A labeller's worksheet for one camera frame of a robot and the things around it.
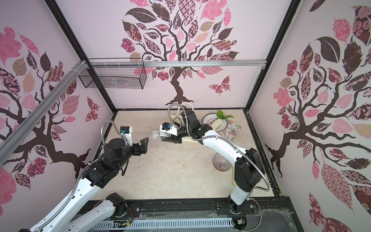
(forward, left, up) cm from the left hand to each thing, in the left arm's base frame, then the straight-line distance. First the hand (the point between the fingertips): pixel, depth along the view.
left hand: (140, 141), depth 73 cm
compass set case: (+2, -9, +3) cm, 10 cm away
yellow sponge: (-24, -41, +10) cm, 48 cm away
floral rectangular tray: (+23, -57, -24) cm, 66 cm away
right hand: (+5, -12, +1) cm, 13 cm away
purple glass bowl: (-2, -45, -23) cm, 51 cm away
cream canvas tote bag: (+25, -15, -9) cm, 31 cm away
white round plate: (+33, -40, -20) cm, 56 cm away
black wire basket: (+47, +24, +11) cm, 54 cm away
